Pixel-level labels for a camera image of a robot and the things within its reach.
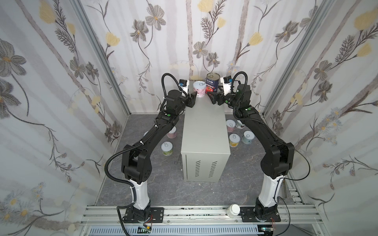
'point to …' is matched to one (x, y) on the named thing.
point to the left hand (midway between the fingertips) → (191, 86)
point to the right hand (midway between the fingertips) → (215, 83)
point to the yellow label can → (234, 139)
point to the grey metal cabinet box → (205, 152)
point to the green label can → (167, 147)
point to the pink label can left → (172, 133)
